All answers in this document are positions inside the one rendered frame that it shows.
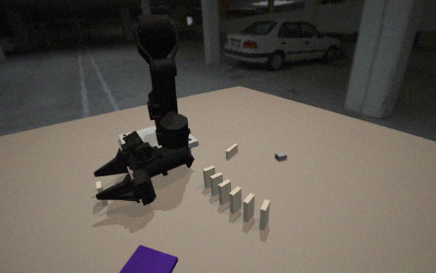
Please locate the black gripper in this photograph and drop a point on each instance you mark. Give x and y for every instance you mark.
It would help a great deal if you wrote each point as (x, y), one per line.
(140, 187)

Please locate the purple flat rectangular block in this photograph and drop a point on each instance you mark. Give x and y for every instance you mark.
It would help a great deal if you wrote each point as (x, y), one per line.
(148, 260)

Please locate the beige domino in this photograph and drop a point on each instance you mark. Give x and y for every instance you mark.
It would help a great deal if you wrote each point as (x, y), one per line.
(215, 181)
(224, 192)
(99, 189)
(207, 173)
(264, 215)
(248, 207)
(231, 151)
(235, 200)

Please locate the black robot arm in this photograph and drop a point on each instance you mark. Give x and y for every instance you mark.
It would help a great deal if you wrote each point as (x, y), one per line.
(156, 36)

